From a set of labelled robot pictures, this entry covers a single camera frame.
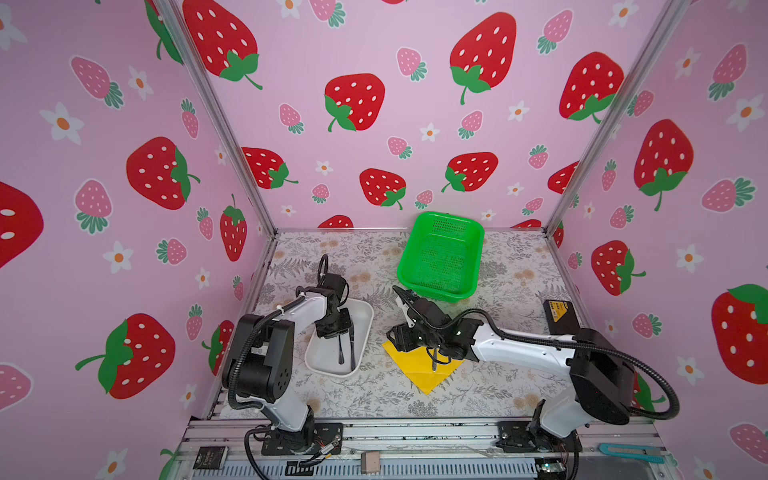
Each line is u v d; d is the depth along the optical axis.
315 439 0.73
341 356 0.88
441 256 1.14
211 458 0.70
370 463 0.69
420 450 0.73
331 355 0.87
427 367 0.86
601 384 0.43
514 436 0.75
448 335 0.62
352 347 0.90
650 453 0.72
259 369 0.47
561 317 0.94
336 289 0.76
